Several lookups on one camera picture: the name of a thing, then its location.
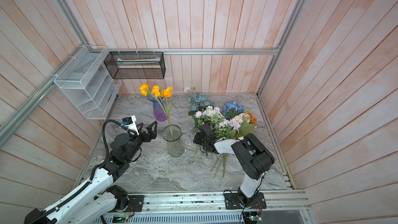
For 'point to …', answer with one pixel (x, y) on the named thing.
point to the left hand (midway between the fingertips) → (151, 125)
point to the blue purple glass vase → (160, 112)
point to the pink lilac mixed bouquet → (213, 116)
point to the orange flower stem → (253, 118)
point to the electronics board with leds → (254, 218)
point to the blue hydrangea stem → (231, 109)
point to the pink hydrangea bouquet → (237, 127)
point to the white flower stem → (186, 89)
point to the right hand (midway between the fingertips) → (195, 136)
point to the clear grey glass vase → (174, 144)
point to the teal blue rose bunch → (198, 102)
